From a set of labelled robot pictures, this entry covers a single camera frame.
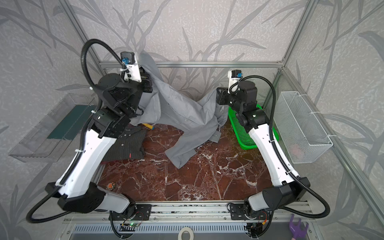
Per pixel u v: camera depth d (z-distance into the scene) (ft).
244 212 2.41
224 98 1.95
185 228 2.29
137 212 2.37
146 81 1.56
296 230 2.22
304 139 1.97
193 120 2.22
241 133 3.32
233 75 1.89
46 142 2.07
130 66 1.39
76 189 1.25
